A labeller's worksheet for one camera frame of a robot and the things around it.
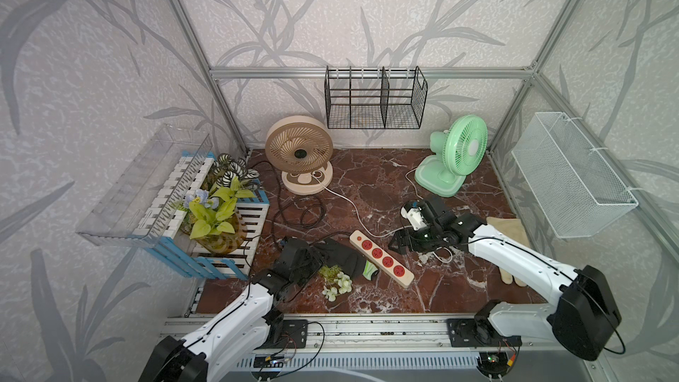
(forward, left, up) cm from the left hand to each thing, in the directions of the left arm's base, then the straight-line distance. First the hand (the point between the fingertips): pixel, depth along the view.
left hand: (325, 258), depth 85 cm
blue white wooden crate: (-5, +35, +22) cm, 42 cm away
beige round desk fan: (+31, +9, +20) cm, 38 cm away
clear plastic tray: (+3, +46, +26) cm, 53 cm away
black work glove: (+3, -4, -2) cm, 5 cm away
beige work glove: (+12, -68, -2) cm, 69 cm away
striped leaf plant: (+19, +31, +22) cm, 42 cm away
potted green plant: (+2, +28, +20) cm, 35 cm away
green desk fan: (+28, -44, +23) cm, 57 cm away
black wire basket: (+57, -17, +23) cm, 64 cm away
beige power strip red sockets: (0, -18, 0) cm, 18 cm away
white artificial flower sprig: (-7, -4, 0) cm, 8 cm away
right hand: (+1, -23, +8) cm, 24 cm away
